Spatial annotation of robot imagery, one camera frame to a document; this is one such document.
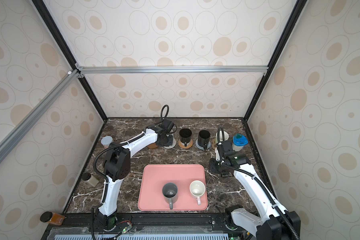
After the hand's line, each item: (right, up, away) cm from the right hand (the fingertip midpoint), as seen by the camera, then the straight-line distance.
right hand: (212, 167), depth 80 cm
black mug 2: (-2, +15, +18) cm, 23 cm away
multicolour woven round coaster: (-23, +10, +23) cm, 34 cm away
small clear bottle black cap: (-66, -7, +1) cm, 66 cm away
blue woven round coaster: (-6, +10, +23) cm, 25 cm away
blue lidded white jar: (+20, +13, +15) cm, 28 cm away
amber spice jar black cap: (-75, -20, -12) cm, 79 cm away
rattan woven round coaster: (-16, +10, +22) cm, 30 cm away
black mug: (-14, +17, +19) cm, 29 cm away
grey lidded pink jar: (-67, +13, +20) cm, 71 cm away
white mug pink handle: (-8, -12, +2) cm, 15 cm away
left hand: (-22, +14, +16) cm, 31 cm away
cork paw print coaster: (+6, +11, +24) cm, 27 cm away
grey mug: (-23, -14, +1) cm, 26 cm away
